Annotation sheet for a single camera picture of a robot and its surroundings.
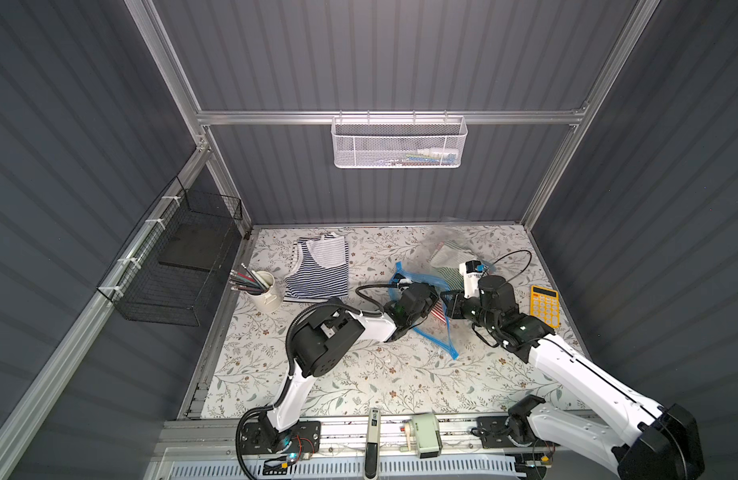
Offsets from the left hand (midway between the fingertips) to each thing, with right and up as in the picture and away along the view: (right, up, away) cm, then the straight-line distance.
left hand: (451, 291), depth 88 cm
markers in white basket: (-6, +42, +4) cm, 42 cm away
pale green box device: (-10, -33, -18) cm, 39 cm away
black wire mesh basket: (-73, +7, -16) cm, 75 cm away
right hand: (-4, +1, -10) cm, 10 cm away
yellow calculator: (+33, -6, +8) cm, 34 cm away
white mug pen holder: (-55, -3, +2) cm, 55 cm away
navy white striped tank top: (-43, +6, +17) cm, 46 cm away
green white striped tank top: (+2, +9, +14) cm, 17 cm away
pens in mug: (-62, +3, +3) cm, 63 cm away
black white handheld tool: (-24, -35, -22) cm, 47 cm away
